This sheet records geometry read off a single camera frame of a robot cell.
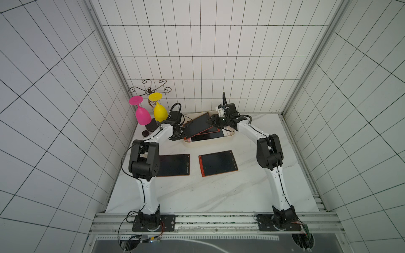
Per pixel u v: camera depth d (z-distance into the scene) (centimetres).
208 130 101
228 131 88
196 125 112
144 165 52
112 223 74
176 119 80
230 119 83
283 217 63
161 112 86
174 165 99
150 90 90
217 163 119
